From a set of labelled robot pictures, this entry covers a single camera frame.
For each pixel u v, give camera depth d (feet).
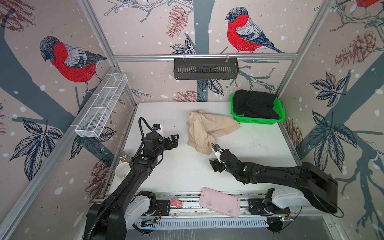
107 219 1.26
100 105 2.58
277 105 3.61
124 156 2.66
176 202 2.40
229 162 2.04
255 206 2.42
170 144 2.43
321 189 1.39
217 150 2.39
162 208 2.39
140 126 2.03
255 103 3.70
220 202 2.40
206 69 3.46
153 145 2.05
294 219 2.29
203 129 2.93
